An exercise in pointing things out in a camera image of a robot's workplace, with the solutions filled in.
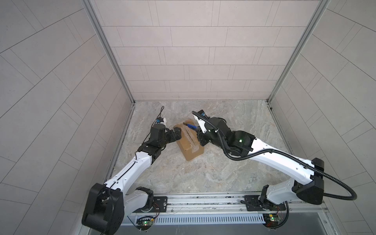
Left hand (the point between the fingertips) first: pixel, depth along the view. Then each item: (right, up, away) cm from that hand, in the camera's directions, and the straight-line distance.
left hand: (178, 129), depth 83 cm
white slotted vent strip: (+16, -41, -15) cm, 46 cm away
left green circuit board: (-13, -40, -18) cm, 46 cm away
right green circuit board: (+46, -41, -15) cm, 63 cm away
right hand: (+9, +1, -15) cm, 18 cm away
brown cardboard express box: (+6, -7, -6) cm, 11 cm away
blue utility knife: (+7, +3, -12) cm, 14 cm away
